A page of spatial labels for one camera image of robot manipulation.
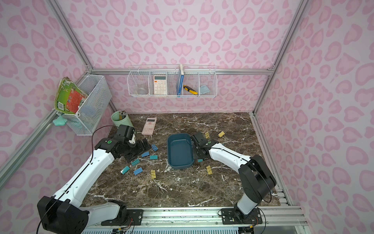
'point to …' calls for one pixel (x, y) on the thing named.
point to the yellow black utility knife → (190, 89)
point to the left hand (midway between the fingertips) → (145, 147)
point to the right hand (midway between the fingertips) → (196, 152)
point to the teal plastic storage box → (180, 154)
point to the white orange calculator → (159, 85)
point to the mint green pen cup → (121, 117)
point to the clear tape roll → (141, 91)
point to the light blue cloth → (204, 89)
